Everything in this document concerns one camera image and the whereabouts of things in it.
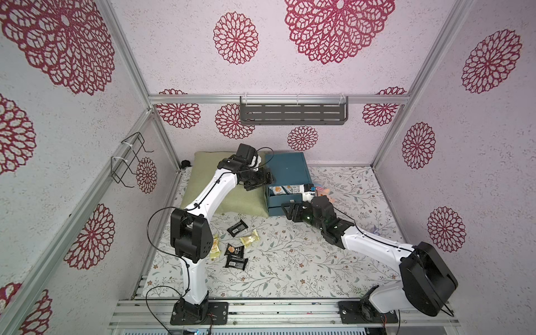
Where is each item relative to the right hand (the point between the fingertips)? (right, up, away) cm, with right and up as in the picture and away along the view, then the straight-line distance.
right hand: (285, 203), depth 83 cm
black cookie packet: (-21, -12, +12) cm, 27 cm away
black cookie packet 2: (-20, -24, +1) cm, 31 cm away
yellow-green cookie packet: (-16, -17, +7) cm, 24 cm away
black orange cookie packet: (-19, -21, +5) cm, 29 cm away
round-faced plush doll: (+20, +4, +20) cm, 29 cm away
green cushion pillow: (-20, 0, +9) cm, 22 cm away
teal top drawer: (-4, +1, +2) cm, 4 cm away
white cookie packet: (-2, +5, +7) cm, 9 cm away
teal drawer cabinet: (+3, +11, +5) cm, 12 cm away
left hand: (-7, +8, +5) cm, 12 cm away
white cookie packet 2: (+4, +6, -6) cm, 10 cm away
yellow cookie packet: (-29, -21, +5) cm, 36 cm away
